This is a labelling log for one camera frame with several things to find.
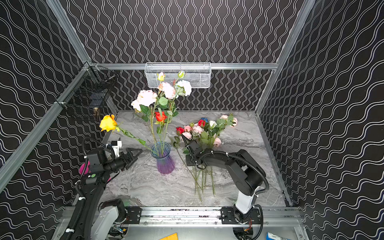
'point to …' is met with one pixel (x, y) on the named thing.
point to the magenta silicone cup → (82, 167)
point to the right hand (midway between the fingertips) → (191, 160)
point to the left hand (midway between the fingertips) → (142, 154)
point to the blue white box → (272, 236)
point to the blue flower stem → (205, 119)
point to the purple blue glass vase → (165, 163)
